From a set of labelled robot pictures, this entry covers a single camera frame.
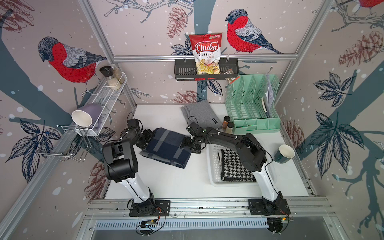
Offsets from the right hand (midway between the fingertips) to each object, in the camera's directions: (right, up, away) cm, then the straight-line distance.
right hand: (183, 149), depth 92 cm
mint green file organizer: (+54, +32, +26) cm, 68 cm away
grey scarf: (+12, +23, +19) cm, 32 cm away
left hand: (-20, +8, +6) cm, 23 cm away
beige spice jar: (+30, +12, +4) cm, 32 cm away
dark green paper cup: (+60, -1, -6) cm, 61 cm away
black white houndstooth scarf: (+28, -8, -12) cm, 31 cm away
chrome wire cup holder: (-44, +10, -32) cm, 55 cm away
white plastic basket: (+19, -12, -7) cm, 23 cm away
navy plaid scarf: (-12, +1, +3) cm, 13 cm away
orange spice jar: (+29, +19, +9) cm, 36 cm away
